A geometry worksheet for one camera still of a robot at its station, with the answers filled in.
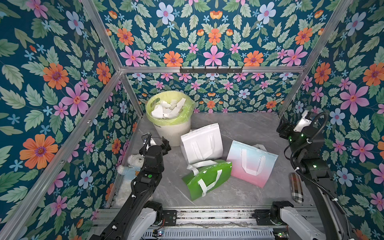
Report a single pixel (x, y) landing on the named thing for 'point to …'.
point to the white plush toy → (130, 171)
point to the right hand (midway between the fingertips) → (293, 117)
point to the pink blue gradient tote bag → (254, 164)
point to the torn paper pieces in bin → (166, 109)
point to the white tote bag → (202, 146)
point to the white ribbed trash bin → (172, 133)
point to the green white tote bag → (206, 176)
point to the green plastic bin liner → (187, 110)
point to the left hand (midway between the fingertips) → (158, 139)
